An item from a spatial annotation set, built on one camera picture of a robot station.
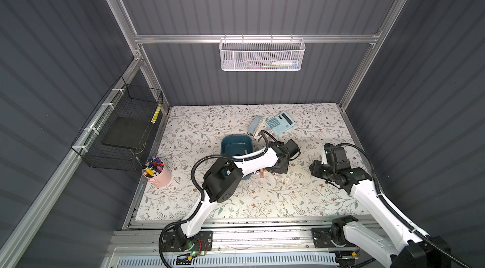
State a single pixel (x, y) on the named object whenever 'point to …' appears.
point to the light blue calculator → (280, 122)
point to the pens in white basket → (271, 64)
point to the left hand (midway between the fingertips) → (283, 172)
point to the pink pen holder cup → (155, 170)
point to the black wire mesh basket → (115, 136)
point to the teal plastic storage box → (233, 145)
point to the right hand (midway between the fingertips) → (316, 167)
